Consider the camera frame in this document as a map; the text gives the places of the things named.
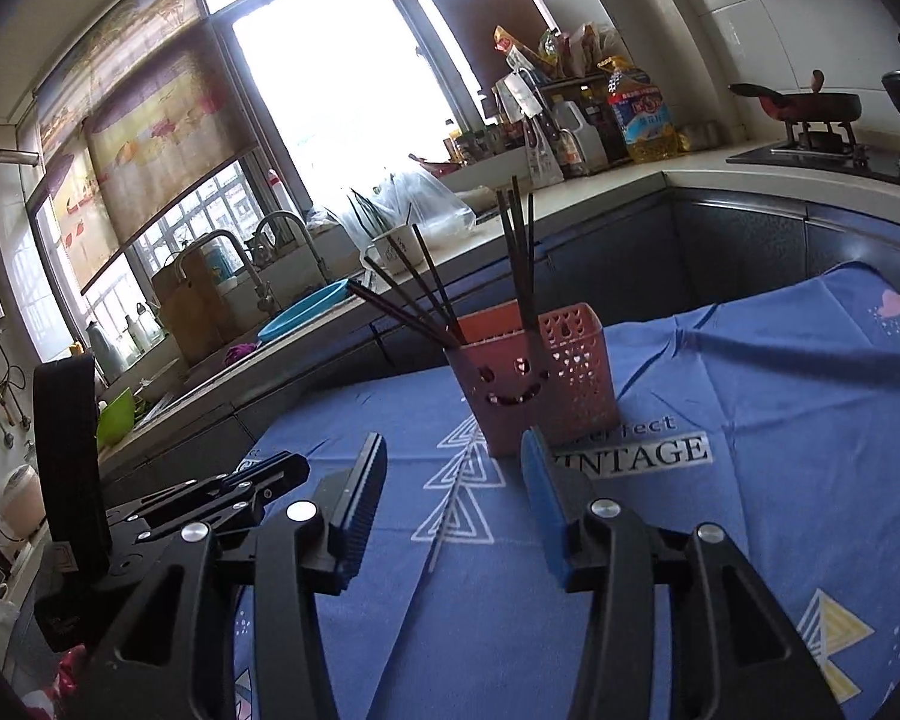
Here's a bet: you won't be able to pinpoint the row of seasoning jars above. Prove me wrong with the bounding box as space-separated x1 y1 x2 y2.
441 124 526 166

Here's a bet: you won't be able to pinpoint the green plastic bowl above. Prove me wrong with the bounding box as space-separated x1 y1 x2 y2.
96 388 137 451

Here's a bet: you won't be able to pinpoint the white rice cooker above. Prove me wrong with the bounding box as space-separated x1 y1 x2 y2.
0 465 46 541

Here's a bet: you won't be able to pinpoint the cooking oil bottle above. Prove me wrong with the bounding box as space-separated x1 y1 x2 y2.
606 64 680 164

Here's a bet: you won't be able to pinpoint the red black frying pan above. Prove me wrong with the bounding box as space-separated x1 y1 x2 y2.
729 69 863 125

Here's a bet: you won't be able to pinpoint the small metal cups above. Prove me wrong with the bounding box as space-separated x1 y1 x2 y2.
679 120 725 152

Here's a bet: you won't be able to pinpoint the packaged kitchen knife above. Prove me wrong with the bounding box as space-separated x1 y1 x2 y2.
521 116 563 188

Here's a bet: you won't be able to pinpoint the orange plastic utensil holder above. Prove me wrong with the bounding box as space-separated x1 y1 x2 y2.
444 302 620 458

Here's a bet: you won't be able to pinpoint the plastic bag with scallions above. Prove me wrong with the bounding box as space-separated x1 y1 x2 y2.
345 169 477 248

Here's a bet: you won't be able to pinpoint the large patterned roller blind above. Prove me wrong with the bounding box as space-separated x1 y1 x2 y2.
86 22 262 247

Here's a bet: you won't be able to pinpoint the kitchen counter with dark cabinets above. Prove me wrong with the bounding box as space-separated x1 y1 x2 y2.
97 146 900 496

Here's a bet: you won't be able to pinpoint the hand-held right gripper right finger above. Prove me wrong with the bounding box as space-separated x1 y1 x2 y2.
520 426 848 720

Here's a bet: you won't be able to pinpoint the rack of food packets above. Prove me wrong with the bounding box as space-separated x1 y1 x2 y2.
491 19 631 121

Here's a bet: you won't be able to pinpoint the white plastic jug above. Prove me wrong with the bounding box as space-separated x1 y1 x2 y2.
551 99 608 175

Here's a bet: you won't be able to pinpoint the kitchen window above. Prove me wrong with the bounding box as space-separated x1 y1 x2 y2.
195 0 496 241

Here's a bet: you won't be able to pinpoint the grey thermos bottle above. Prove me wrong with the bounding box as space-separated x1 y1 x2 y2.
86 321 125 380

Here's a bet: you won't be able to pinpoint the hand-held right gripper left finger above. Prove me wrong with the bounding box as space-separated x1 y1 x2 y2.
67 433 389 720

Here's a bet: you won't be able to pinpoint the brown board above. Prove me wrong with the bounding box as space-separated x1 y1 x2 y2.
427 0 563 117

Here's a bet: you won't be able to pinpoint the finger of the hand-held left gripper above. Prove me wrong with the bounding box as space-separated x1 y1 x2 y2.
131 452 310 517
136 471 307 542

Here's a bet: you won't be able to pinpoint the blue printed tablecloth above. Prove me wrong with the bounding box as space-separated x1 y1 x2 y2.
229 261 900 720

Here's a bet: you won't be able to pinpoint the metal kitchen faucet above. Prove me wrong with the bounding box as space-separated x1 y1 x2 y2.
253 210 329 286
176 229 275 316

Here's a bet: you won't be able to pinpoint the wooden cutting board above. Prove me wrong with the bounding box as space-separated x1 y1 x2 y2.
152 251 233 365

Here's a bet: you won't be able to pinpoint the narrow patterned roller blind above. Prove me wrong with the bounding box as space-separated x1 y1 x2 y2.
36 150 125 293

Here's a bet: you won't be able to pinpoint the white enamel mug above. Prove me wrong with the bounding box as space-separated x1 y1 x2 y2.
364 223 428 275

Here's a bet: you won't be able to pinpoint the bundle of brown chopsticks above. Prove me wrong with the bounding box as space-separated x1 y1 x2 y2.
345 178 541 350

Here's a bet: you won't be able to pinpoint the black gas stove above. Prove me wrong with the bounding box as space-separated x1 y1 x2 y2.
726 120 900 192

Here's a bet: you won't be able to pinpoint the blue plastic basin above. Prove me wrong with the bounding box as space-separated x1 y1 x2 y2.
256 279 352 344

